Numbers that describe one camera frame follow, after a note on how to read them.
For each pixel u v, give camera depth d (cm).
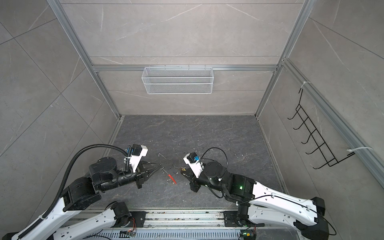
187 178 61
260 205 46
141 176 48
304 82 70
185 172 61
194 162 52
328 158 59
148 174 54
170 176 88
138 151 48
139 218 73
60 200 41
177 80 100
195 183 54
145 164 53
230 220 73
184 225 73
